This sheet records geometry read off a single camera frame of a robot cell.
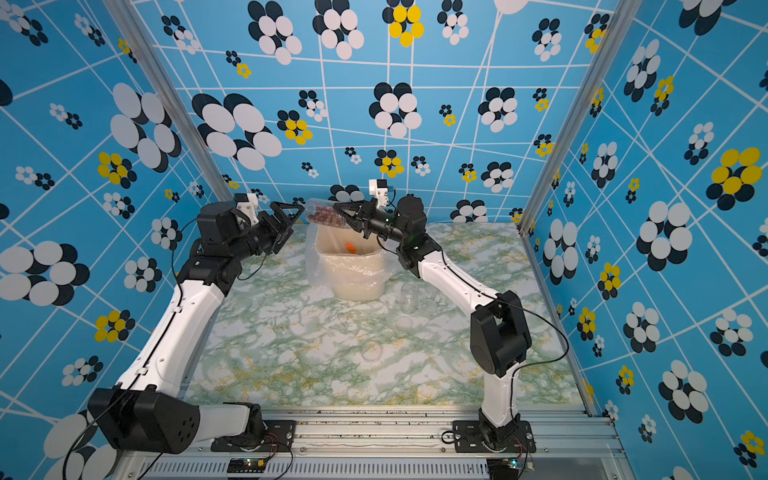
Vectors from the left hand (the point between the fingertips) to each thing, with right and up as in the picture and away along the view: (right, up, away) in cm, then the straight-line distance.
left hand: (302, 213), depth 72 cm
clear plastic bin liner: (-1, -16, +12) cm, 20 cm away
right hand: (+9, +1, -3) cm, 10 cm away
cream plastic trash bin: (+12, -13, +7) cm, 19 cm away
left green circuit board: (-14, -62, +1) cm, 63 cm away
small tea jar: (+27, -22, +19) cm, 40 cm away
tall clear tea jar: (+34, -27, +25) cm, 50 cm away
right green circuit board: (+48, -61, -1) cm, 78 cm away
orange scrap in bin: (+8, -8, +27) cm, 29 cm away
